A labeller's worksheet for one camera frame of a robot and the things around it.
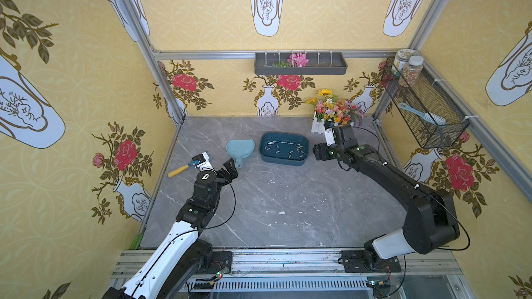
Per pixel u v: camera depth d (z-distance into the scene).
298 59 0.88
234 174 0.72
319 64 0.92
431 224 0.43
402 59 0.85
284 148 1.07
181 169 0.98
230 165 0.73
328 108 1.01
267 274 0.73
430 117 0.69
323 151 0.79
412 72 0.80
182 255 0.59
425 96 0.86
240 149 1.07
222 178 0.62
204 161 0.69
